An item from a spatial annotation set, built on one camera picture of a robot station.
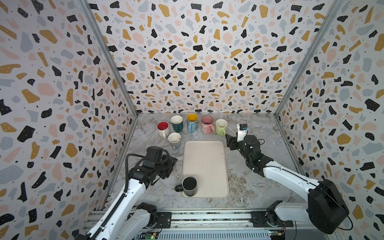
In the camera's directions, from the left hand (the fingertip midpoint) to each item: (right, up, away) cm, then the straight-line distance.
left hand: (177, 160), depth 77 cm
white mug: (-15, +16, +29) cm, 37 cm away
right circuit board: (+49, -35, -5) cm, 60 cm away
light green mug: (+26, +18, +27) cm, 42 cm away
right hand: (+28, +15, +5) cm, 32 cm away
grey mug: (-5, +9, +20) cm, 23 cm away
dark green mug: (-5, +20, +26) cm, 33 cm away
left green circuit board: (-13, -34, -7) cm, 37 cm away
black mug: (+6, -12, -2) cm, 14 cm away
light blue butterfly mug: (+6, +20, +26) cm, 33 cm away
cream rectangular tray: (+15, -4, +19) cm, 24 cm away
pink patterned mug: (+16, +17, +25) cm, 35 cm away
